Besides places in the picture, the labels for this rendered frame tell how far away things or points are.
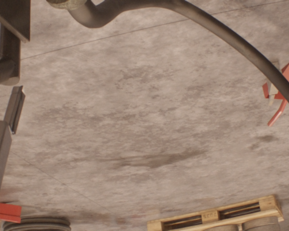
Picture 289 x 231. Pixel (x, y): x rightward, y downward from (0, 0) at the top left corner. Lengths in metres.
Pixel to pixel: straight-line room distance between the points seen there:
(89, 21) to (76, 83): 1.13
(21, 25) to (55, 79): 1.17
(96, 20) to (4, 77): 0.16
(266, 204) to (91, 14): 3.71
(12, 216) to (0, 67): 2.84
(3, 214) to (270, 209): 2.22
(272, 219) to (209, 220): 0.61
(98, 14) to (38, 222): 3.29
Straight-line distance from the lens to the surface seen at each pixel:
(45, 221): 3.83
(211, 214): 4.27
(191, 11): 0.95
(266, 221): 4.43
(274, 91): 1.87
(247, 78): 1.87
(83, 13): 0.57
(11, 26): 0.50
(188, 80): 1.78
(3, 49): 0.51
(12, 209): 3.30
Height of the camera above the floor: 0.78
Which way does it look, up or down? 23 degrees down
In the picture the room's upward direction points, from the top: 173 degrees clockwise
